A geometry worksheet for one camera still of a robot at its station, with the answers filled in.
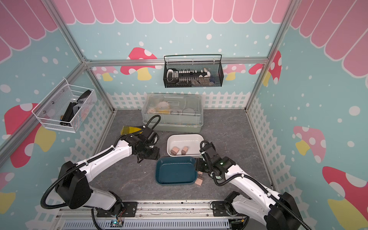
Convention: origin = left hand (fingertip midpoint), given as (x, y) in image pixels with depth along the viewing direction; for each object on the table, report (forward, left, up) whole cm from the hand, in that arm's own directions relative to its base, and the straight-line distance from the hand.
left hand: (154, 158), depth 83 cm
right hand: (-4, -25, -1) cm, 25 cm away
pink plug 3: (-6, -27, -7) cm, 29 cm away
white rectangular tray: (+18, -23, -11) cm, 31 cm away
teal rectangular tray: (-4, -13, -9) cm, 16 cm away
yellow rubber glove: (+25, +25, -6) cm, 36 cm away
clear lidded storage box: (+30, -9, +6) cm, 32 cm away
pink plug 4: (-10, -26, -7) cm, 29 cm away
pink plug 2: (+8, -17, -6) cm, 20 cm away
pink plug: (+9, -10, -8) cm, 16 cm away
